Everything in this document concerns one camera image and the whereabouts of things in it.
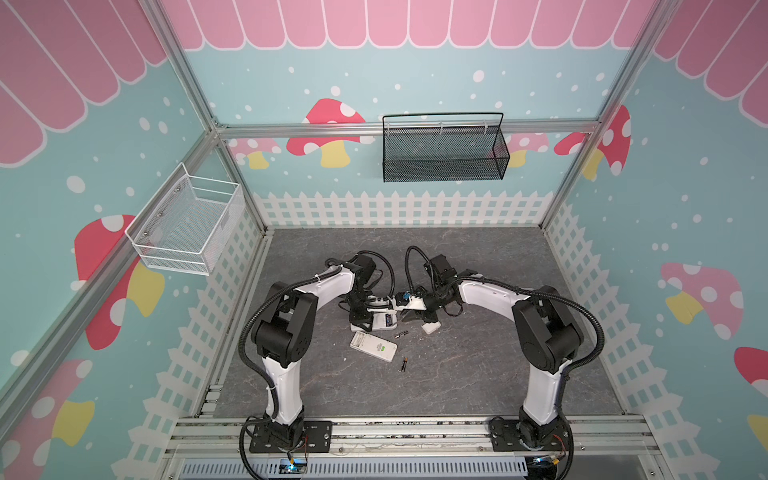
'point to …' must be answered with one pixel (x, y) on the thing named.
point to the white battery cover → (431, 327)
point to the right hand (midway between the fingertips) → (404, 311)
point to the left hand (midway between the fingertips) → (365, 320)
